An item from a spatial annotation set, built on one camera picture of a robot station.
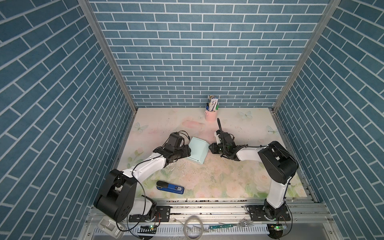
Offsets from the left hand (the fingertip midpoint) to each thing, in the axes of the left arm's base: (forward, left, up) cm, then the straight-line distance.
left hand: (188, 150), depth 88 cm
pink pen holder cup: (+31, -16, -4) cm, 35 cm away
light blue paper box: (+3, -7, -4) cm, 9 cm away
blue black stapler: (-18, +14, -5) cm, 24 cm away
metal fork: (-36, -27, -6) cm, 45 cm away
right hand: (+7, -13, -5) cm, 16 cm away
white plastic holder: (-35, +37, -7) cm, 51 cm away
